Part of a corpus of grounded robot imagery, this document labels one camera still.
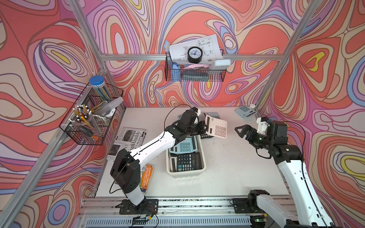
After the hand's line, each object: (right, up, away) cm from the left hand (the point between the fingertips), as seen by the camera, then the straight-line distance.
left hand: (210, 127), depth 77 cm
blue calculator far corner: (+36, +11, +38) cm, 54 cm away
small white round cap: (+46, +16, +46) cm, 67 cm away
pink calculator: (+4, 0, +4) cm, 5 cm away
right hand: (+15, -5, -4) cm, 16 cm away
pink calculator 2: (-21, -22, +7) cm, 31 cm away
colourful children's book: (-36, -28, +2) cm, 46 cm away
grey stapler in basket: (-53, +10, -5) cm, 54 cm away
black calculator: (-2, -5, +4) cm, 7 cm away
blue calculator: (+9, +8, +37) cm, 39 cm away
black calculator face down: (-10, -21, +6) cm, 24 cm away
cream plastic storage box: (-14, -24, -5) cm, 28 cm away
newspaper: (-53, -9, +19) cm, 57 cm away
